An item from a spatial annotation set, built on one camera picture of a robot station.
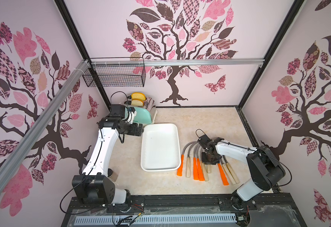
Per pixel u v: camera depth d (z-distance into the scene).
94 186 0.40
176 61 0.93
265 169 0.45
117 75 1.22
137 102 0.97
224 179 0.81
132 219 0.70
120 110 0.60
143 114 0.97
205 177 0.82
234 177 0.81
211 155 0.74
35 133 0.53
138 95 1.00
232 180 0.80
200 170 0.84
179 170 0.85
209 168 0.85
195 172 0.83
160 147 0.94
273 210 0.72
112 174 0.76
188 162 0.88
